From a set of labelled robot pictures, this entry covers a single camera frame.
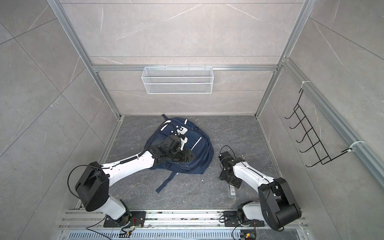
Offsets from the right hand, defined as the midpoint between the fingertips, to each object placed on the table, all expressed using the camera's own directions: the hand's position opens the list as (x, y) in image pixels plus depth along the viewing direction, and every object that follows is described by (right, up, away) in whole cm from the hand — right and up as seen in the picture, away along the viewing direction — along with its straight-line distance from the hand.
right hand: (227, 178), depth 88 cm
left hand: (-21, +16, -6) cm, 27 cm away
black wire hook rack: (+35, +25, -21) cm, 48 cm away
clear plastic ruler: (+1, -5, -6) cm, 8 cm away
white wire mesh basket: (-32, +64, +13) cm, 73 cm away
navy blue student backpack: (-18, +22, +8) cm, 30 cm away
